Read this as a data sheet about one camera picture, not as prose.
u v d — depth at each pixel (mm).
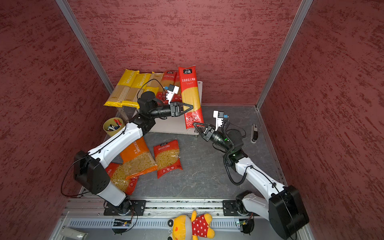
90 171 423
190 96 656
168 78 847
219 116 631
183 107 663
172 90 642
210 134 609
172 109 609
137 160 874
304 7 710
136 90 775
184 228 631
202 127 668
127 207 670
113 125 950
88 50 874
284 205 400
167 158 874
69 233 659
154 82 824
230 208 741
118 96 743
